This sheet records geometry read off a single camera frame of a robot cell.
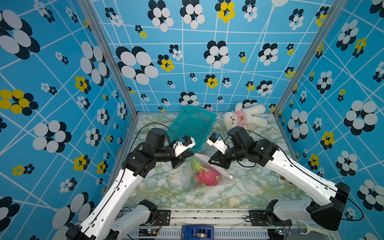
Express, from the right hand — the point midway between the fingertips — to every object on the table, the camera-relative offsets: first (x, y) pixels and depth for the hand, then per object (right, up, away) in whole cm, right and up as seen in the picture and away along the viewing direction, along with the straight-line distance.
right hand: (212, 159), depth 68 cm
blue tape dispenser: (-7, -34, 0) cm, 34 cm away
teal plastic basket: (-9, +19, +47) cm, 52 cm away
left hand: (-9, +5, -3) cm, 10 cm away
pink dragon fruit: (-4, -8, +2) cm, 10 cm away
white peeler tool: (+45, -34, +2) cm, 56 cm away
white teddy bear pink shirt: (+27, +22, +39) cm, 52 cm away
